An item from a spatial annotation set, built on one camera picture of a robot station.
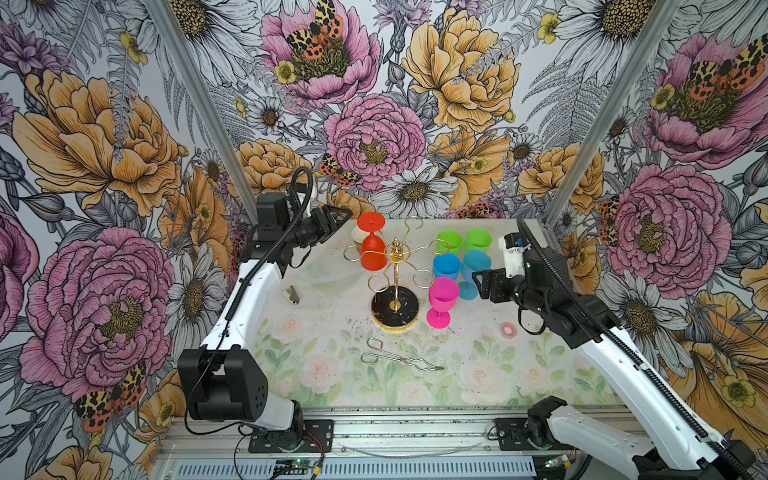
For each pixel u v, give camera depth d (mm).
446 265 920
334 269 1058
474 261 948
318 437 734
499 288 625
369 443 741
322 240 762
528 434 725
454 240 967
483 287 660
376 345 894
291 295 990
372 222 809
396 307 965
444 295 912
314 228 687
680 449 380
